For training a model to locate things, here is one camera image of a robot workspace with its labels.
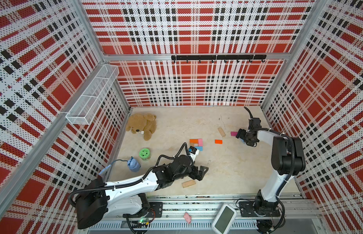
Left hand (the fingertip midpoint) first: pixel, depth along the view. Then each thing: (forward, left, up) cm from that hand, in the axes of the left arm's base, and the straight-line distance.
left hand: (202, 165), depth 77 cm
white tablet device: (-23, -9, -7) cm, 26 cm away
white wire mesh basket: (+32, +75, +9) cm, 82 cm away
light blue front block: (+18, 0, -14) cm, 23 cm away
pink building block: (+22, -1, -13) cm, 25 cm away
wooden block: (+30, -16, -12) cm, 36 cm away
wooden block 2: (-6, +8, -11) cm, 15 cm away
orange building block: (+23, +4, -13) cm, 27 cm away
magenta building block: (+28, -25, -11) cm, 39 cm away
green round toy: (+10, +35, -7) cm, 37 cm away
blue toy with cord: (+2, +39, -5) cm, 40 cm away
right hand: (+24, -30, -10) cm, 40 cm away
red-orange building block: (+23, -13, -13) cm, 30 cm away
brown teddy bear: (+27, +37, +2) cm, 46 cm away
